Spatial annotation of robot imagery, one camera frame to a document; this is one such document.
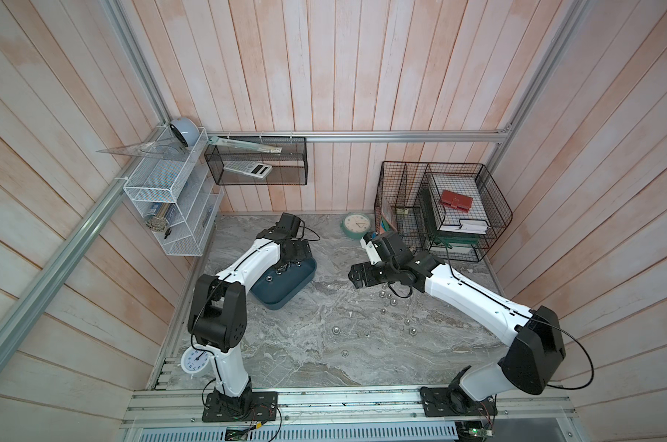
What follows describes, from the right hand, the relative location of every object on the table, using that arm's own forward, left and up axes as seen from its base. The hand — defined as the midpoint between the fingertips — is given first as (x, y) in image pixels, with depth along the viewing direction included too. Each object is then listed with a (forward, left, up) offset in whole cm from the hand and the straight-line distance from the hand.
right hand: (359, 271), depth 83 cm
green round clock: (+32, 0, -14) cm, 35 cm away
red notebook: (+26, -34, +6) cm, 43 cm away
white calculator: (+36, +37, +12) cm, 53 cm away
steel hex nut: (-2, -13, -16) cm, 20 cm away
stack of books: (+18, -31, -1) cm, 36 cm away
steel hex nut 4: (-9, -16, -16) cm, 24 cm away
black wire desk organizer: (+43, -20, -17) cm, 51 cm away
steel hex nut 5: (-13, -17, -15) cm, 26 cm away
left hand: (+8, +21, -6) cm, 23 cm away
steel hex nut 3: (-13, +7, -14) cm, 21 cm away
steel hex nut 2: (-6, -9, -16) cm, 19 cm away
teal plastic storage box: (+4, +27, -16) cm, 32 cm away
